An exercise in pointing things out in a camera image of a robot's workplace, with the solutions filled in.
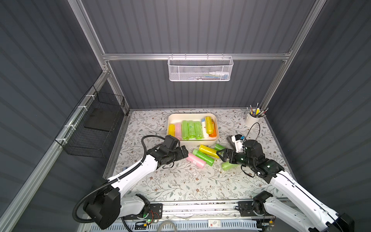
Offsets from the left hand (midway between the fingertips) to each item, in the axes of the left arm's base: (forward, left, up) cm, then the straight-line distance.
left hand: (184, 156), depth 82 cm
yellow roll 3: (+8, -16, -8) cm, 19 cm away
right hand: (-2, -21, +6) cm, 22 cm away
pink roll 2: (0, -9, -8) cm, 12 cm away
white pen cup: (+31, -50, -6) cm, 59 cm away
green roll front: (+23, -10, -7) cm, 26 cm away
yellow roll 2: (+26, -18, -4) cm, 31 cm away
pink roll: (+24, +5, -7) cm, 25 cm away
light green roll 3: (-3, -25, -7) cm, 26 cm away
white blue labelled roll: (+25, -14, -7) cm, 30 cm away
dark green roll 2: (+10, -23, -8) cm, 26 cm away
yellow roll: (+25, +9, -8) cm, 28 cm away
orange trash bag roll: (+21, -21, -8) cm, 31 cm away
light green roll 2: (+24, -5, -6) cm, 25 cm away
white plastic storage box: (+37, +10, -8) cm, 39 cm away
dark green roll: (+3, -12, -8) cm, 14 cm away
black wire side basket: (+5, +49, +17) cm, 52 cm away
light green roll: (+19, 0, -7) cm, 20 cm away
